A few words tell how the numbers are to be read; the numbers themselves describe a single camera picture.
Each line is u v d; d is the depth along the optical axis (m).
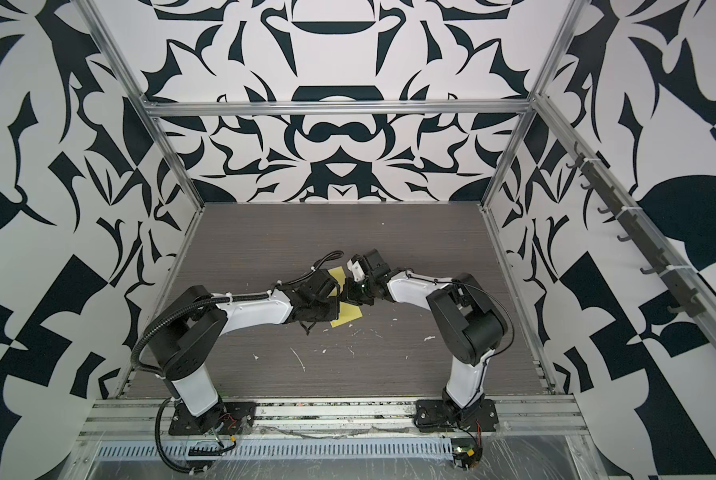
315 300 0.73
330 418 0.76
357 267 0.89
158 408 0.69
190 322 0.52
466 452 0.71
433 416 0.74
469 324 0.49
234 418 0.73
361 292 0.81
